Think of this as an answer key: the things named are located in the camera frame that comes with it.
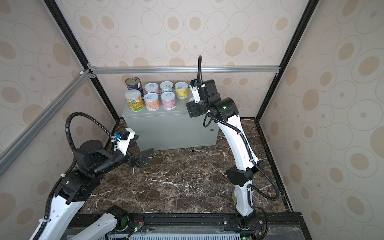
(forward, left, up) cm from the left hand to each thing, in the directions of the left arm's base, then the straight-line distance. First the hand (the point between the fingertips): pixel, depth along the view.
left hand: (147, 143), depth 59 cm
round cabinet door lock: (+24, -29, -21) cm, 44 cm away
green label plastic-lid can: (-11, -39, -34) cm, 53 cm away
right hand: (+21, -19, +2) cm, 29 cm away
